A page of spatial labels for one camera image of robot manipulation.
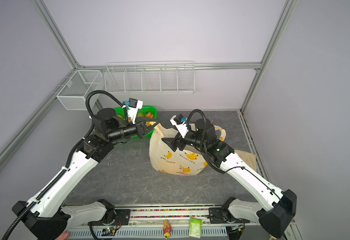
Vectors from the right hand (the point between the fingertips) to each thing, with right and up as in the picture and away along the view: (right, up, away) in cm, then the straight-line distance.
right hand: (168, 133), depth 66 cm
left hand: (-3, +4, -6) cm, 8 cm away
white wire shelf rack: (-13, +36, +33) cm, 50 cm away
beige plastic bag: (+8, -14, +5) cm, 17 cm away
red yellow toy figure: (-1, -44, +2) cm, 45 cm away
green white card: (+12, -45, +3) cm, 47 cm away
